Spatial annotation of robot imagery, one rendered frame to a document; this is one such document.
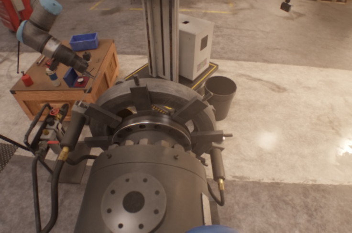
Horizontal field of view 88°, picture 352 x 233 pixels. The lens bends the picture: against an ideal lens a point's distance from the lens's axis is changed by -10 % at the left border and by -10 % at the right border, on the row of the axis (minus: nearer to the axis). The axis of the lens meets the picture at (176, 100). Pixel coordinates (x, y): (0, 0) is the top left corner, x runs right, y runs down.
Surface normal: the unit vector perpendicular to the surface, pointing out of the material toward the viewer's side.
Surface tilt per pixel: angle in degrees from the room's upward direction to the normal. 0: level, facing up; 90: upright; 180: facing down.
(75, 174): 0
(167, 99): 90
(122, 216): 0
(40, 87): 0
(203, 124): 90
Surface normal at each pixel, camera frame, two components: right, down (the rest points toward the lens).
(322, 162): 0.00, -0.73
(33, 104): 0.01, 0.68
